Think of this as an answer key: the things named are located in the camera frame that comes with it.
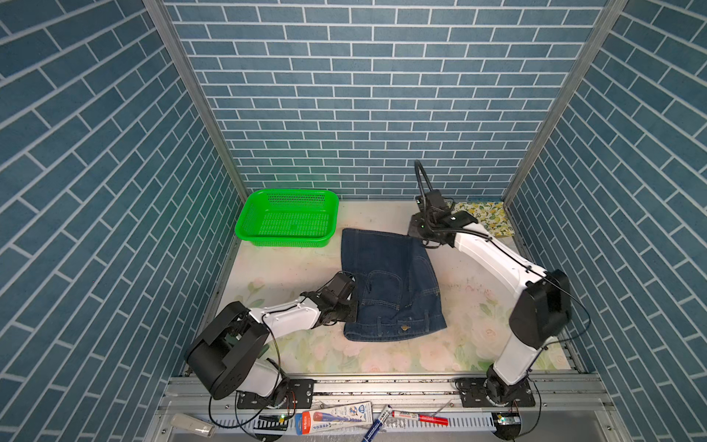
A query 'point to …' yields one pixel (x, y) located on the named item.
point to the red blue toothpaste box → (334, 418)
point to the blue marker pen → (377, 424)
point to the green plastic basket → (288, 217)
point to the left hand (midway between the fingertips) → (362, 314)
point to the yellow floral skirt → (491, 215)
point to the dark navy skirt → (398, 292)
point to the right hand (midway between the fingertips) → (418, 229)
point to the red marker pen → (427, 418)
